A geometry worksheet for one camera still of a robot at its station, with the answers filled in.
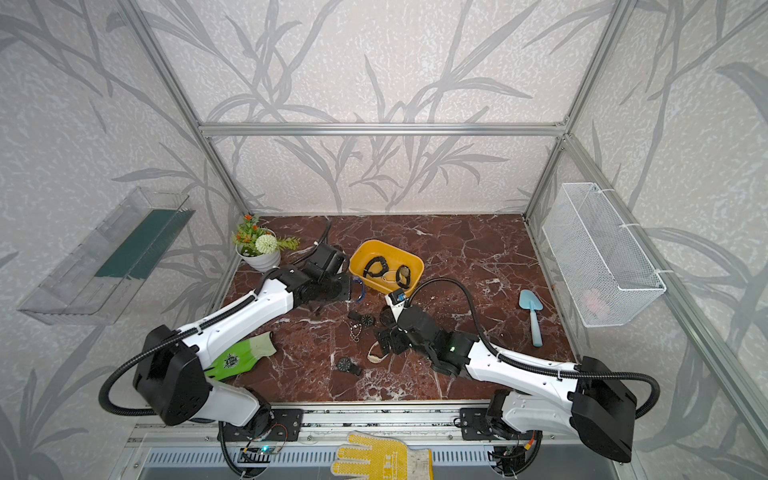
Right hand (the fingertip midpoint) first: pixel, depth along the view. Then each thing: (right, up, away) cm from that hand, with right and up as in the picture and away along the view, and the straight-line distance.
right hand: (386, 321), depth 78 cm
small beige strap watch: (0, +9, +24) cm, 25 cm away
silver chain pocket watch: (-10, -6, +10) cm, 15 cm away
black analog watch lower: (-12, -13, +4) cm, 18 cm away
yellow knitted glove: (+1, -30, -9) cm, 31 cm away
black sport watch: (0, -1, +10) cm, 10 cm away
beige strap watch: (-4, -11, +4) cm, 12 cm away
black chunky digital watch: (-4, +15, +24) cm, 29 cm away
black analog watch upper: (-7, -3, +13) cm, 15 cm away
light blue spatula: (+45, +2, +17) cm, 48 cm away
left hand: (-10, +7, +6) cm, 14 cm away
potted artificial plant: (-41, +19, +13) cm, 47 cm away
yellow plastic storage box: (-9, +18, +26) cm, 33 cm away
